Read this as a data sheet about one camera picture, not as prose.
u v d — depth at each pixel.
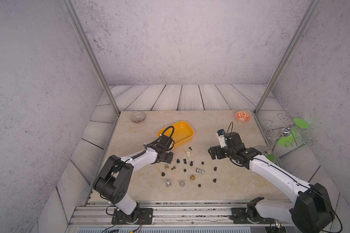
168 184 0.82
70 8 0.70
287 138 0.74
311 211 0.39
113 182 0.45
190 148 0.99
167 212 0.76
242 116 1.15
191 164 0.91
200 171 0.87
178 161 0.93
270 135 1.11
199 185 0.83
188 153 0.95
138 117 1.15
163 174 0.87
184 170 0.89
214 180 0.85
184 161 0.93
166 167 0.89
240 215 0.72
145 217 0.73
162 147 0.72
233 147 0.63
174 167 0.91
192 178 0.85
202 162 0.91
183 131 1.09
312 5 0.70
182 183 0.82
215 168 0.89
